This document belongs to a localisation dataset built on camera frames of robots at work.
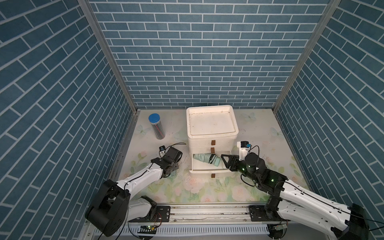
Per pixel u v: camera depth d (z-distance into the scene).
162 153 0.79
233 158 0.66
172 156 0.68
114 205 0.42
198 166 0.89
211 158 0.88
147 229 0.72
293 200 0.50
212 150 0.84
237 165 0.66
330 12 0.73
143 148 1.01
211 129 0.79
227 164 0.68
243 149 0.68
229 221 0.74
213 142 0.79
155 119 0.89
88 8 0.71
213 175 0.82
